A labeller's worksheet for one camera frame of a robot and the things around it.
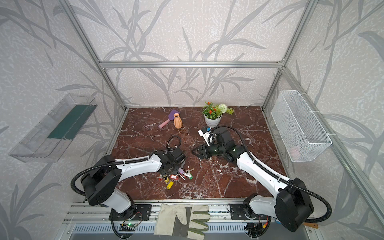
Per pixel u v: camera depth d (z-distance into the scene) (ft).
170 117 3.76
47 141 2.10
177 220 2.32
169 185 2.71
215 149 2.18
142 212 2.42
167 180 2.77
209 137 2.27
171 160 2.18
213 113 3.22
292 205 1.30
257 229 2.37
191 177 2.79
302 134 2.02
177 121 3.34
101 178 1.56
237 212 2.42
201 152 2.23
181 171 2.81
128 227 2.36
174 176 2.77
